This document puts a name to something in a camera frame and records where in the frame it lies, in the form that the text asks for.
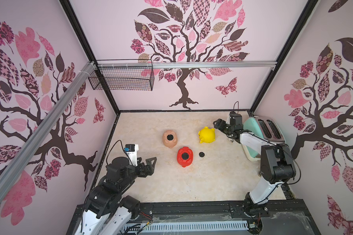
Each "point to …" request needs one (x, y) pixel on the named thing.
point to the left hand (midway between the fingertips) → (150, 162)
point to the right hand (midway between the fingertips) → (217, 122)
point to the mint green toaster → (267, 128)
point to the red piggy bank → (182, 162)
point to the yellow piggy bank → (207, 135)
